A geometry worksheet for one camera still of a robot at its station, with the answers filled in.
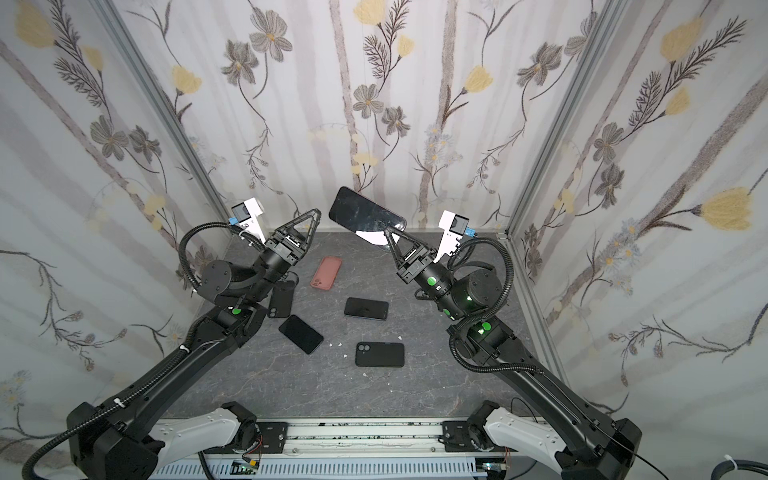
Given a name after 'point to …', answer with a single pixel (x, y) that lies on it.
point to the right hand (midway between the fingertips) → (389, 231)
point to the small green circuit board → (240, 467)
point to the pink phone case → (326, 272)
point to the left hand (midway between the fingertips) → (311, 209)
